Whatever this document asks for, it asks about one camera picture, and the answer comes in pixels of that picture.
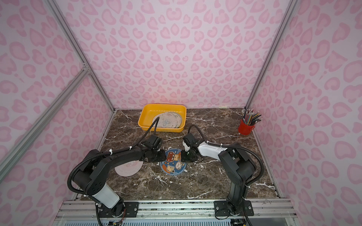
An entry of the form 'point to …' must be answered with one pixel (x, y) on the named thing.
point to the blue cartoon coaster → (173, 165)
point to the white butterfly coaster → (168, 120)
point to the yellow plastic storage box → (149, 110)
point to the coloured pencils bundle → (250, 118)
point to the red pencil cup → (244, 129)
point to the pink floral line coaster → (176, 120)
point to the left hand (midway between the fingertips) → (166, 158)
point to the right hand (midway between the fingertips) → (183, 160)
